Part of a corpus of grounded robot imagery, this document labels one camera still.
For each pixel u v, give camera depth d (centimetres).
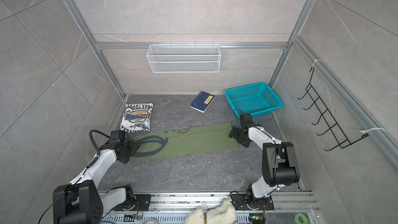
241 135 70
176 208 73
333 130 64
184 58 101
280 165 45
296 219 70
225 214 61
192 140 96
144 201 73
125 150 76
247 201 73
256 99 118
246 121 76
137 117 101
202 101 114
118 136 69
